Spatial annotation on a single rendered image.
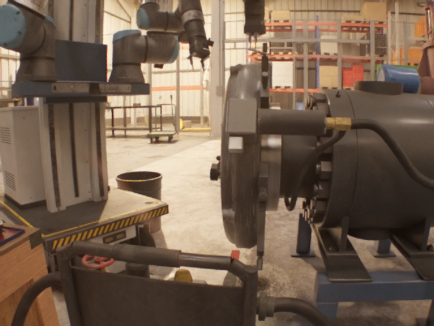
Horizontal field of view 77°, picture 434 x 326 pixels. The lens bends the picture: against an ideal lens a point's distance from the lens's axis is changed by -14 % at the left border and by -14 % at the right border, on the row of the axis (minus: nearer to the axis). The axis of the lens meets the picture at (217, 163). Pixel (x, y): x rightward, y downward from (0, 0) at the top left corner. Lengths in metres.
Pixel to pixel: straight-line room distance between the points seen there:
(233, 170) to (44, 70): 0.85
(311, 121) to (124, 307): 0.66
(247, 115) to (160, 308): 0.55
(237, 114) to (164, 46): 0.85
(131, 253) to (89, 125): 1.21
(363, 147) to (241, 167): 0.42
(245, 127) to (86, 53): 1.01
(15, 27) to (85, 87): 0.42
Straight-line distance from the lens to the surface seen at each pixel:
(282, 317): 1.33
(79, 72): 1.62
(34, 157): 1.73
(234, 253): 0.73
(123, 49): 1.61
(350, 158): 1.09
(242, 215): 1.03
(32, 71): 1.36
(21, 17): 1.21
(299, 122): 0.90
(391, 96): 1.32
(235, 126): 0.88
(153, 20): 1.37
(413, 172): 1.02
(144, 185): 1.98
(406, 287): 1.21
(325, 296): 1.14
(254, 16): 1.17
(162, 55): 1.66
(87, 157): 1.73
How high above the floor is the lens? 0.81
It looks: 10 degrees down
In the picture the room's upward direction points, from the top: straight up
